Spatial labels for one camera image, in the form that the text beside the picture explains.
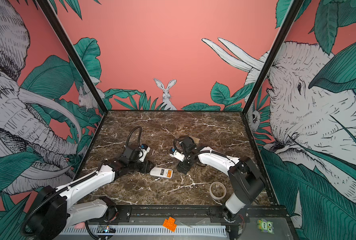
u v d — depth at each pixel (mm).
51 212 403
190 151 670
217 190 822
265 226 701
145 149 775
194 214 751
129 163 651
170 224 701
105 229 699
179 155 783
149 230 702
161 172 875
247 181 446
